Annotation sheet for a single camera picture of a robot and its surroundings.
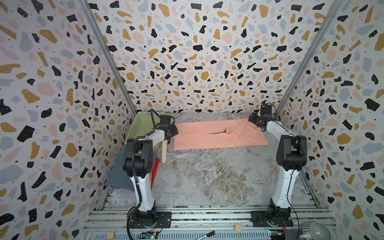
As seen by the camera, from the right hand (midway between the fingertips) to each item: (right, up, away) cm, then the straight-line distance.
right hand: (251, 113), depth 103 cm
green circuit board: (-59, -61, -33) cm, 91 cm away
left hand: (-52, -10, -2) cm, 53 cm away
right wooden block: (-17, -58, -32) cm, 68 cm away
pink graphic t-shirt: (-14, -14, +4) cm, 21 cm away
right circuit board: (+2, -61, -31) cm, 69 cm away
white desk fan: (+21, -59, -32) cm, 70 cm away
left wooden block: (-76, -60, -34) cm, 103 cm away
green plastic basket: (-78, -8, +10) cm, 79 cm away
